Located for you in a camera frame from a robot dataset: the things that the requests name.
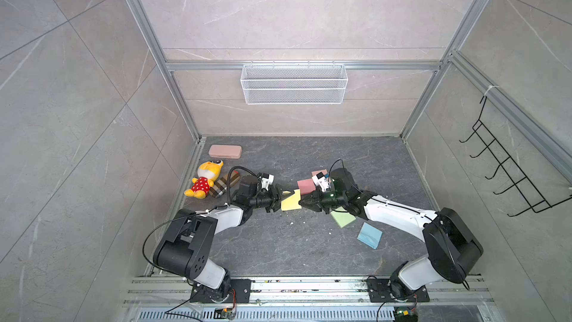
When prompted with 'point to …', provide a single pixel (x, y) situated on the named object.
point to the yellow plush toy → (208, 172)
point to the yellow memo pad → (292, 203)
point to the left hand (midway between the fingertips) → (295, 193)
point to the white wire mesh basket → (294, 84)
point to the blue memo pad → (369, 235)
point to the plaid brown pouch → (220, 185)
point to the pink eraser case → (226, 151)
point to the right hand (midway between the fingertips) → (301, 204)
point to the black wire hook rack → (522, 189)
